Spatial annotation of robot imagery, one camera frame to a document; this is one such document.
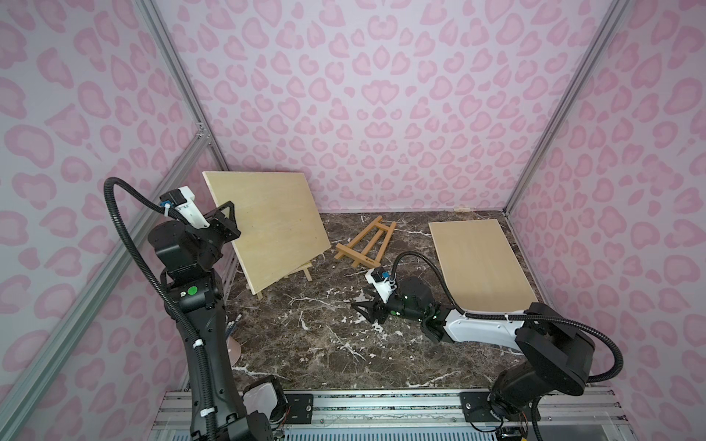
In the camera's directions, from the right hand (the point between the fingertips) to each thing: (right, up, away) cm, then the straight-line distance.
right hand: (361, 297), depth 80 cm
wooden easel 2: (+3, +14, +27) cm, 31 cm away
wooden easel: (-20, +4, +18) cm, 27 cm away
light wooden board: (+44, +6, +22) cm, 49 cm away
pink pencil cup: (-39, -17, +4) cm, 43 cm away
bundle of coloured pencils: (-34, -6, -8) cm, 35 cm away
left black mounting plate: (-16, -28, -6) cm, 33 cm away
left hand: (-29, +26, -17) cm, 43 cm away
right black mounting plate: (+31, -28, -7) cm, 42 cm away
